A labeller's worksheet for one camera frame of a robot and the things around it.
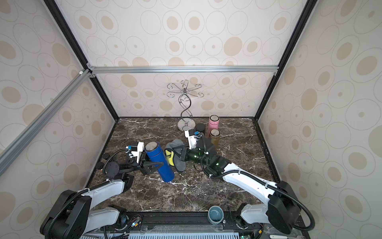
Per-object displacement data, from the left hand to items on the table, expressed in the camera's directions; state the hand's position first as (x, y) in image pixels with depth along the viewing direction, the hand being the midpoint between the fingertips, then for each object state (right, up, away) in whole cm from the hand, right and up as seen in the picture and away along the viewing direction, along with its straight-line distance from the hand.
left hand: (165, 162), depth 64 cm
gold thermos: (+24, +12, +19) cm, 33 cm away
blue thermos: (-3, +4, -5) cm, 7 cm away
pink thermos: (+24, +19, +25) cm, 40 cm away
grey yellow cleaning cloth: (+2, +5, +4) cm, 7 cm away
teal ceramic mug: (+24, -29, +11) cm, 39 cm away
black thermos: (+16, +16, +22) cm, 32 cm away
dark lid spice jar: (-39, -1, +23) cm, 46 cm away
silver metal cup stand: (+7, +19, +48) cm, 53 cm away
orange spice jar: (-48, -8, +30) cm, 57 cm away
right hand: (+5, +6, +7) cm, 10 cm away
